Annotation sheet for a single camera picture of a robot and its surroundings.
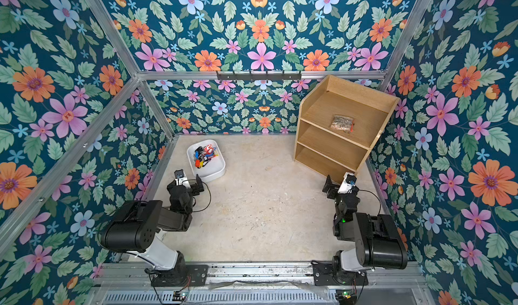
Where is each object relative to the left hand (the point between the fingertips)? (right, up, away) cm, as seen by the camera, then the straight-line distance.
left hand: (187, 175), depth 92 cm
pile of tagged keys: (+1, +9, +17) cm, 19 cm away
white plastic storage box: (+9, +2, +13) cm, 16 cm away
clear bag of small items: (+67, +22, -13) cm, 72 cm away
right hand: (+69, 0, -4) cm, 69 cm away
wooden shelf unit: (+67, +11, -1) cm, 68 cm away
